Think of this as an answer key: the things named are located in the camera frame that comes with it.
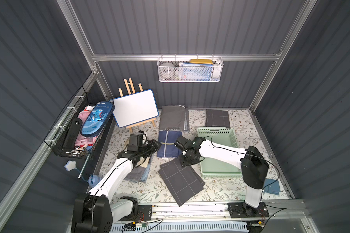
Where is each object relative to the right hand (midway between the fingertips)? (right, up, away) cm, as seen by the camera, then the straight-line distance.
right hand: (186, 161), depth 85 cm
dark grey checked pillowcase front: (-2, -11, -2) cm, 12 cm away
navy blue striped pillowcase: (-12, +6, +11) cm, 17 cm away
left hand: (-15, +9, -2) cm, 18 cm away
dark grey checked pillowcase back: (+27, +27, +30) cm, 48 cm away
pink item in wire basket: (-47, +14, -19) cm, 53 cm away
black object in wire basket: (-51, +18, -21) cm, 58 cm away
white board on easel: (-34, +33, +12) cm, 49 cm away
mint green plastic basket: (+15, -3, 0) cm, 16 cm away
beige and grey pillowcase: (-27, -8, 0) cm, 28 cm away
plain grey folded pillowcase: (-8, +27, +30) cm, 42 cm away
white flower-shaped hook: (-54, +3, -19) cm, 57 cm away
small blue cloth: (+48, -13, -6) cm, 50 cm away
